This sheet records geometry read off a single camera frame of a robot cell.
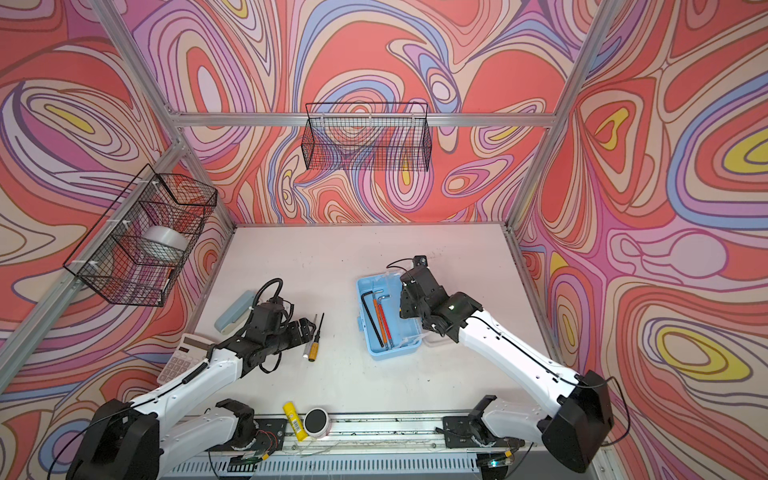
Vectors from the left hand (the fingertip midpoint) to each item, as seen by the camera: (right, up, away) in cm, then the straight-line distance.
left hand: (309, 328), depth 87 cm
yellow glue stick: (0, -20, -14) cm, 24 cm away
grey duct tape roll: (-32, +26, -14) cm, 44 cm away
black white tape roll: (+6, -19, -15) cm, 25 cm away
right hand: (+30, +9, -8) cm, 32 cm away
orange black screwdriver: (+1, -6, -1) cm, 6 cm away
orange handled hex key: (+19, +9, +12) cm, 24 cm away
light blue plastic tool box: (+23, -2, +4) cm, 23 cm away
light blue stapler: (-24, +3, +4) cm, 25 cm away
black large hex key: (+17, +3, +7) cm, 19 cm away
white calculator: (-34, -6, -2) cm, 35 cm away
